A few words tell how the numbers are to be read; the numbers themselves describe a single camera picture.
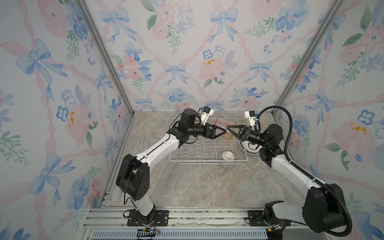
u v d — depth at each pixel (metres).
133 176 0.45
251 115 0.69
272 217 0.65
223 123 0.72
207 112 0.70
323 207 0.41
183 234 0.70
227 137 0.70
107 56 0.86
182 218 0.76
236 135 0.69
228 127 0.70
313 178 0.45
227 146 1.00
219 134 0.69
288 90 1.04
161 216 0.75
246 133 0.64
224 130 0.70
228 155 0.88
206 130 0.68
